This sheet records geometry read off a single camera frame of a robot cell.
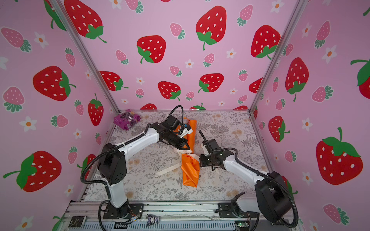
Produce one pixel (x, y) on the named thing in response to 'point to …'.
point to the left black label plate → (77, 221)
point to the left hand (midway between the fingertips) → (190, 148)
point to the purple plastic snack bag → (126, 119)
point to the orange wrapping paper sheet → (190, 163)
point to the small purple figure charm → (151, 219)
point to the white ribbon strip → (181, 152)
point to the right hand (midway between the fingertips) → (199, 160)
